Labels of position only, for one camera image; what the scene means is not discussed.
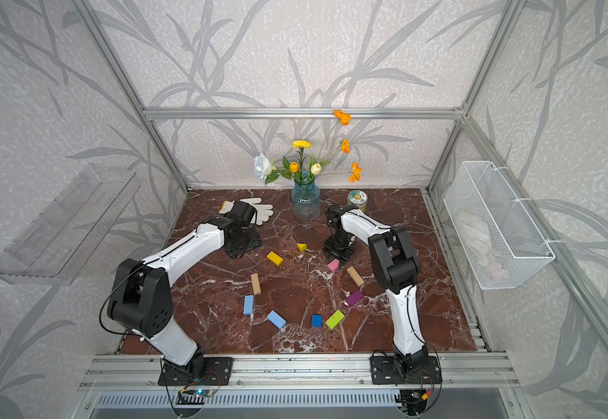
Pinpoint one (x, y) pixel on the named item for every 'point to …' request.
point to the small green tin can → (359, 198)
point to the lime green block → (335, 319)
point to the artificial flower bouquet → (270, 170)
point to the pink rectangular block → (334, 265)
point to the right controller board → (413, 401)
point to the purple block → (355, 297)
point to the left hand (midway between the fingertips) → (254, 245)
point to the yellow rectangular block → (274, 257)
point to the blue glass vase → (306, 201)
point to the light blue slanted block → (277, 319)
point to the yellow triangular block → (301, 246)
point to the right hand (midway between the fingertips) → (329, 258)
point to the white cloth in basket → (476, 230)
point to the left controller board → (193, 396)
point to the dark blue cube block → (316, 320)
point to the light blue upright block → (248, 305)
